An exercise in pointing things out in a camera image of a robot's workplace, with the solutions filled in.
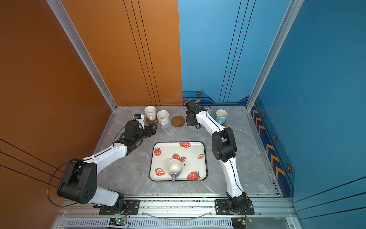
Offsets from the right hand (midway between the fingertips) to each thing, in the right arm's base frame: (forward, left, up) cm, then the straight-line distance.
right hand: (191, 122), depth 102 cm
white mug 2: (+5, +21, 0) cm, 21 cm away
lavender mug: (-31, +11, -6) cm, 33 cm away
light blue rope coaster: (-1, +19, -4) cm, 19 cm away
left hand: (-9, +24, +8) cm, 27 cm away
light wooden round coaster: (+6, +10, -6) cm, 13 cm away
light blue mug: (+7, -23, 0) cm, 23 cm away
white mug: (+11, +31, +1) cm, 33 cm away
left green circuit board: (-58, +38, -9) cm, 70 cm away
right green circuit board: (-58, -24, -9) cm, 63 cm away
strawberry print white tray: (-22, 0, -7) cm, 24 cm away
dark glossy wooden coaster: (+4, +30, -4) cm, 31 cm away
